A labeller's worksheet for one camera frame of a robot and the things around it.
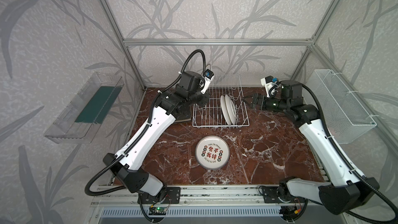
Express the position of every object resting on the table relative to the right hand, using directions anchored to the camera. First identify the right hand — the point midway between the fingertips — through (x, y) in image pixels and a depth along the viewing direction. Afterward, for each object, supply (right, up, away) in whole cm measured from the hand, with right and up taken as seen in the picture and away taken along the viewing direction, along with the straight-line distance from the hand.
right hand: (249, 95), depth 71 cm
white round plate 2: (-9, -8, +16) cm, 20 cm away
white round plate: (-17, -32, +16) cm, 40 cm away
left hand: (-19, +4, -1) cm, 20 cm away
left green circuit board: (-43, -55, +1) cm, 69 cm away
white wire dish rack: (-18, -12, +31) cm, 38 cm away
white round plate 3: (-6, -8, +20) cm, 22 cm away
